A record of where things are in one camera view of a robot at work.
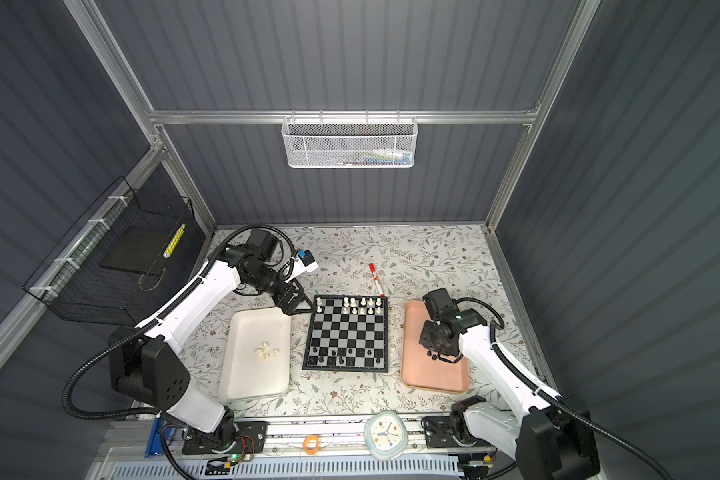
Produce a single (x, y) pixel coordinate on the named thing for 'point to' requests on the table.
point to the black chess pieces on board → (341, 359)
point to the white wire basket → (349, 142)
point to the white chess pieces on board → (353, 305)
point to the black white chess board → (348, 333)
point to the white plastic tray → (256, 355)
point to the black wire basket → (129, 257)
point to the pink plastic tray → (418, 368)
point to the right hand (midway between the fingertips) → (434, 343)
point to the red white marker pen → (378, 287)
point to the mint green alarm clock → (386, 435)
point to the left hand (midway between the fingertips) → (306, 298)
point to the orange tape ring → (317, 445)
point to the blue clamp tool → (155, 441)
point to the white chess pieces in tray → (265, 351)
